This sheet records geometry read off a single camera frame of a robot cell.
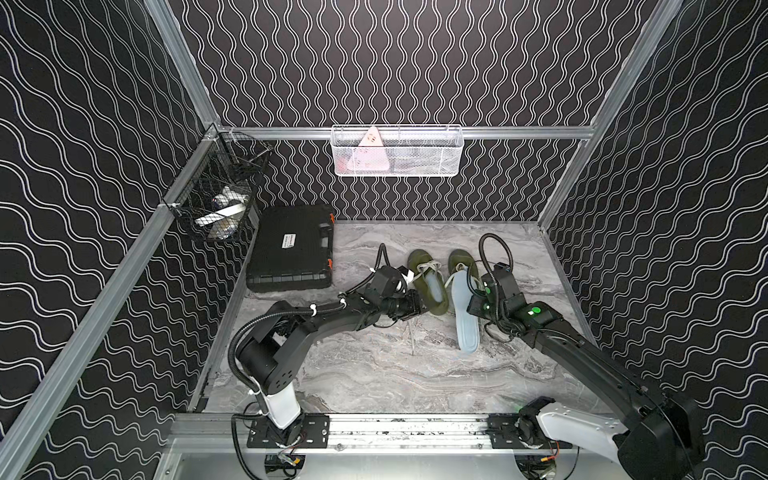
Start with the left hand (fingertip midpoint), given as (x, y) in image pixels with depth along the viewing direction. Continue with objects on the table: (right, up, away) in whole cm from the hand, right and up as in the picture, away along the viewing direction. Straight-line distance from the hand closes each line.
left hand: (432, 303), depth 83 cm
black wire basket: (-66, +34, +9) cm, 75 cm away
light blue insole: (+3, +4, +16) cm, 17 cm away
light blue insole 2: (+6, +5, -12) cm, 14 cm away
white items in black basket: (-53, +25, -9) cm, 59 cm away
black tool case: (-45, +15, +20) cm, 52 cm away
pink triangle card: (-18, +43, +7) cm, 47 cm away
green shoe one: (-2, +11, +18) cm, 21 cm away
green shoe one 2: (+13, +13, +18) cm, 25 cm away
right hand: (+12, +2, 0) cm, 12 cm away
